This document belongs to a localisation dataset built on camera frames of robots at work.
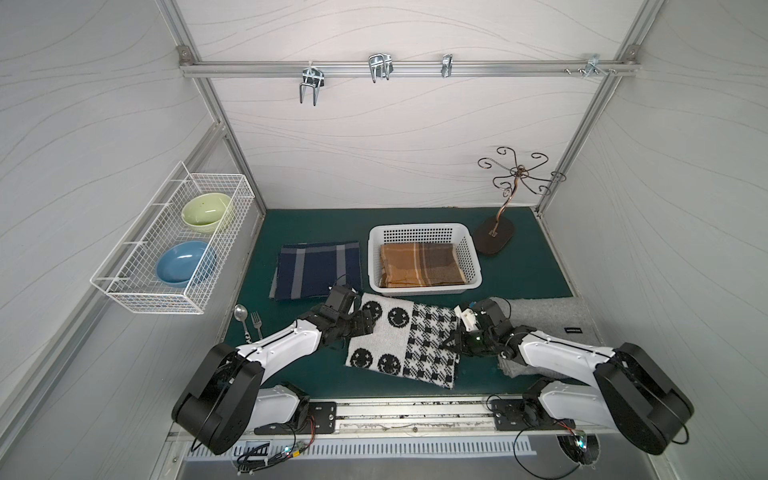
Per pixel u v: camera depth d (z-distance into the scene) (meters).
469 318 0.81
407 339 0.83
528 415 0.66
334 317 0.69
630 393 0.43
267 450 0.72
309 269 1.01
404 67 0.78
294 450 0.68
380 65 0.76
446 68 0.78
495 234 1.11
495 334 0.69
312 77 0.78
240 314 0.90
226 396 0.41
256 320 0.91
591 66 0.77
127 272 0.58
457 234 1.04
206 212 0.73
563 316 0.88
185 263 0.66
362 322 0.78
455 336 0.78
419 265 0.99
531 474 0.65
